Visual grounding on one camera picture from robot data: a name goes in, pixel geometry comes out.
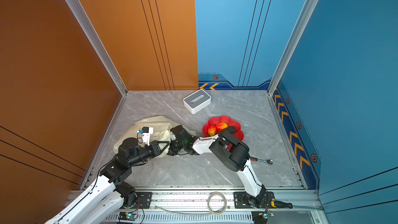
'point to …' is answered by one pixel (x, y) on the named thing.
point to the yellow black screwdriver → (276, 204)
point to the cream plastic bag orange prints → (161, 131)
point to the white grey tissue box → (197, 101)
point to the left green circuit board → (129, 216)
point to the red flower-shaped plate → (239, 134)
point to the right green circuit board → (266, 214)
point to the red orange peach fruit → (221, 126)
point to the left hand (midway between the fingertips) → (170, 142)
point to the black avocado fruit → (232, 129)
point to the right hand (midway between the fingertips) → (156, 150)
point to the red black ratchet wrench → (268, 161)
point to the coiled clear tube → (224, 208)
